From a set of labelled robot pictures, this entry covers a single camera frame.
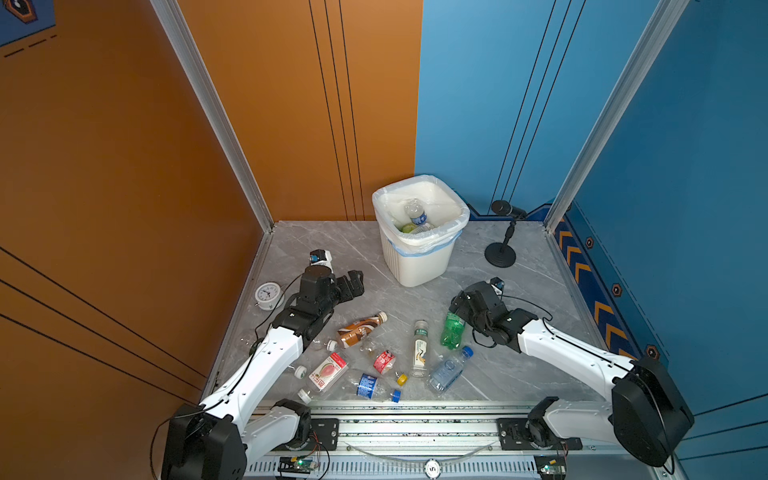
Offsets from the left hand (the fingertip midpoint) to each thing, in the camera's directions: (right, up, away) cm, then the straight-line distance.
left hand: (350, 274), depth 82 cm
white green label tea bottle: (+19, -23, -3) cm, 30 cm away
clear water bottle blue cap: (+27, -25, -3) cm, 37 cm away
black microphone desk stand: (+52, +5, +27) cm, 58 cm away
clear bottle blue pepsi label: (+19, +20, +12) cm, 30 cm away
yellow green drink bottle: (+17, +14, +20) cm, 30 cm away
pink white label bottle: (-6, -26, -3) cm, 27 cm away
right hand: (+30, -10, +5) cm, 33 cm away
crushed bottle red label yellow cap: (+9, -24, -3) cm, 26 cm away
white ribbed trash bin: (+21, -1, +26) cm, 34 cm away
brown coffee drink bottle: (-1, -18, +3) cm, 18 cm away
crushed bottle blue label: (+5, -29, -6) cm, 30 cm away
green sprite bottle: (+30, -17, +8) cm, 36 cm away
